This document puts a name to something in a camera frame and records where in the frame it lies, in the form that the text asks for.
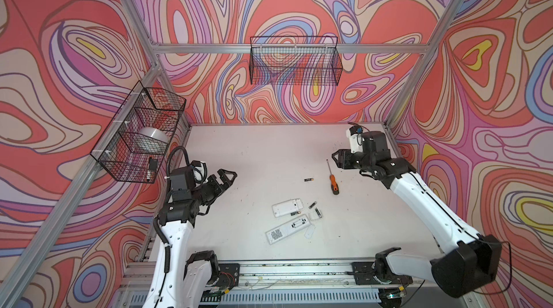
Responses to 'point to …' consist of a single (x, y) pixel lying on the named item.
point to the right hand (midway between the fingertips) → (340, 159)
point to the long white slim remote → (287, 229)
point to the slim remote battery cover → (309, 232)
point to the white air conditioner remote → (289, 208)
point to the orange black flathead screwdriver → (333, 183)
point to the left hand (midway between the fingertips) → (230, 179)
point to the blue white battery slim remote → (294, 213)
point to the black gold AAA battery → (305, 180)
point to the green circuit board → (214, 295)
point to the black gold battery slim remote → (312, 205)
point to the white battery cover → (313, 216)
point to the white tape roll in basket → (153, 137)
